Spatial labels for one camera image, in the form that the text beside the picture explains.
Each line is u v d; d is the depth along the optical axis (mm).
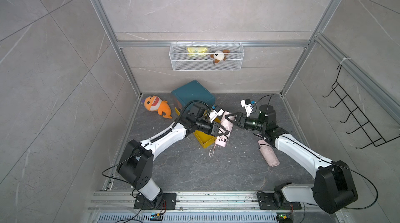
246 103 732
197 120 660
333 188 413
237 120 689
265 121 634
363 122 641
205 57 888
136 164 436
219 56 856
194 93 907
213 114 730
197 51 834
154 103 1039
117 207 723
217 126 697
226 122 739
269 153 852
